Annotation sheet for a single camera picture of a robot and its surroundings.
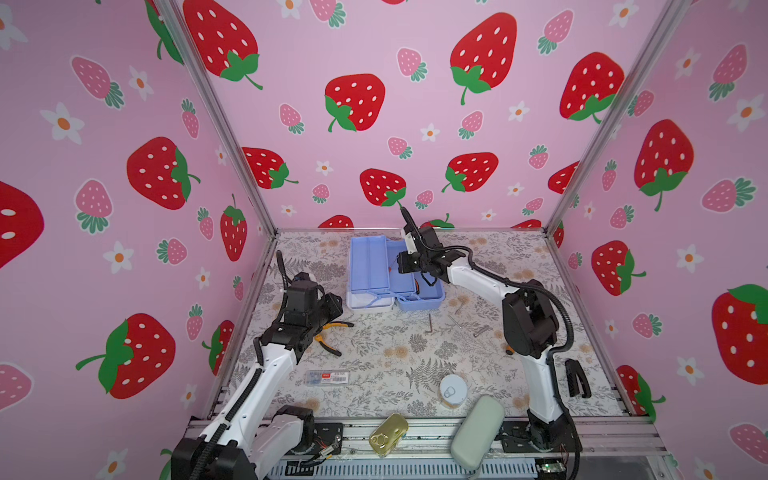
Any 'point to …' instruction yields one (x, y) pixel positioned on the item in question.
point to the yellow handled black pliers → (331, 325)
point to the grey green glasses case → (477, 431)
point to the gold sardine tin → (387, 435)
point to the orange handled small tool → (417, 286)
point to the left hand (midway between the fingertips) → (338, 298)
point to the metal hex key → (431, 329)
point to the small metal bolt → (478, 333)
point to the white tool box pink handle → (377, 283)
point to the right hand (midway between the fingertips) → (396, 258)
